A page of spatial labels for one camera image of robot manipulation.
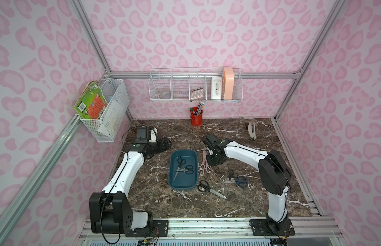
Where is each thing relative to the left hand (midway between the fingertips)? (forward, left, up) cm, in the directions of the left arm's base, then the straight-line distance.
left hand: (165, 142), depth 85 cm
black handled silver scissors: (-19, -21, -17) cm, 33 cm away
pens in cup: (+34, -18, -8) cm, 39 cm away
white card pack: (+30, -29, +14) cm, 44 cm away
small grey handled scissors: (-8, -11, -17) cm, 22 cm away
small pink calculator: (+29, -18, +11) cm, 36 cm away
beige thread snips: (+22, -57, -16) cm, 63 cm away
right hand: (-5, -25, -14) cm, 29 cm away
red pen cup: (+30, -17, -14) cm, 37 cm away
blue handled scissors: (-15, -43, -17) cm, 48 cm away
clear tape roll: (+27, +2, +11) cm, 29 cm away
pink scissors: (-5, -22, -17) cm, 28 cm away
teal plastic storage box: (-10, -9, -18) cm, 22 cm away
